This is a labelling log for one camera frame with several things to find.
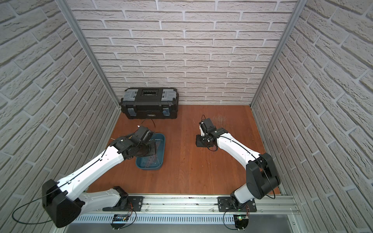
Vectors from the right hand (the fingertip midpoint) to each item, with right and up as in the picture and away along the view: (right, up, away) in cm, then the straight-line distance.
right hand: (200, 142), depth 86 cm
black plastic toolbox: (-35, +26, +14) cm, 46 cm away
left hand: (-24, -2, -8) cm, 25 cm away
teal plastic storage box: (-27, -12, +1) cm, 30 cm away
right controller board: (+20, -37, -16) cm, 45 cm away
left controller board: (-42, -37, -15) cm, 58 cm away
